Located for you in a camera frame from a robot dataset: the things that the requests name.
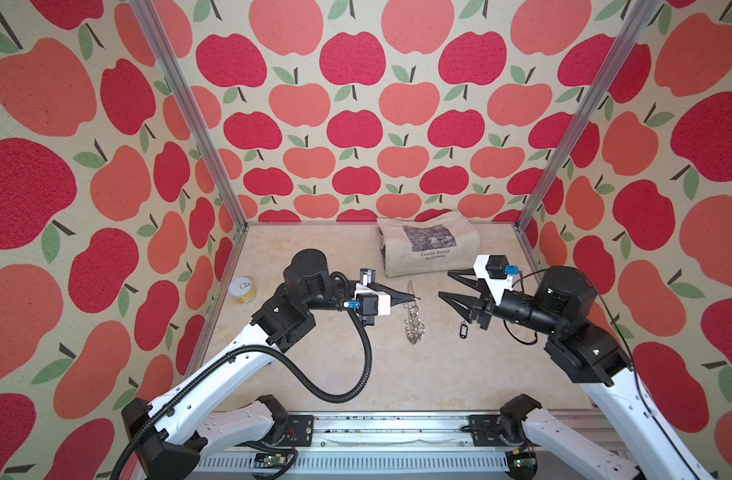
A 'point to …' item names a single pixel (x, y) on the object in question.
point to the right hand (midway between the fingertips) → (455, 278)
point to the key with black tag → (464, 330)
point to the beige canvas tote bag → (441, 242)
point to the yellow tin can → (242, 289)
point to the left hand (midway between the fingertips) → (414, 294)
